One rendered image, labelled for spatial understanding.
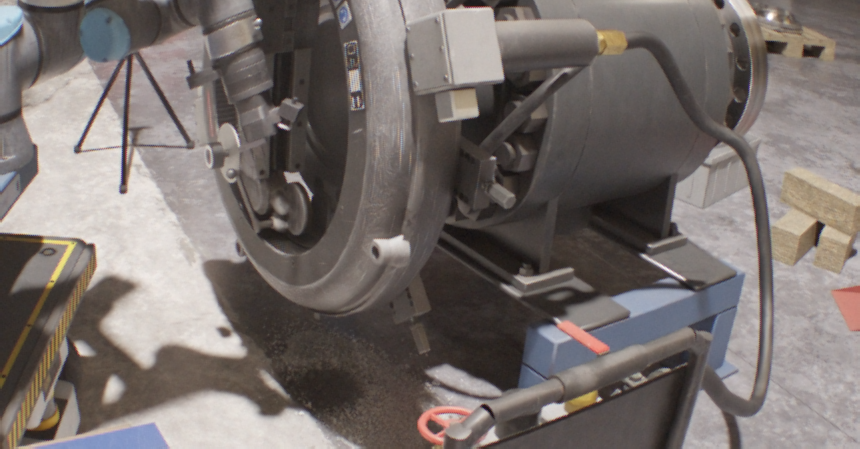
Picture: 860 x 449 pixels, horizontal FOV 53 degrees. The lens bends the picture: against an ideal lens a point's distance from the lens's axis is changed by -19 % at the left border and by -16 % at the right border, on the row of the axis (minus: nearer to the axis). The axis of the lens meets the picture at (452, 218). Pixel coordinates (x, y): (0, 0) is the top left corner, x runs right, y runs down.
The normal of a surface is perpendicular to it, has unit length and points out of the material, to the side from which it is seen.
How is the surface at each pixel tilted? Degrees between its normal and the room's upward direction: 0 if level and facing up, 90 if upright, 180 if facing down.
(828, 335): 0
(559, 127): 93
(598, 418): 90
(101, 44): 94
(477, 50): 68
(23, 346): 0
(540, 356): 90
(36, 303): 0
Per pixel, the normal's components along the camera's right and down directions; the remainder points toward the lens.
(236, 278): 0.08, -0.91
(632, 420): 0.58, 0.36
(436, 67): -0.80, 0.17
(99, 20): -0.31, 0.43
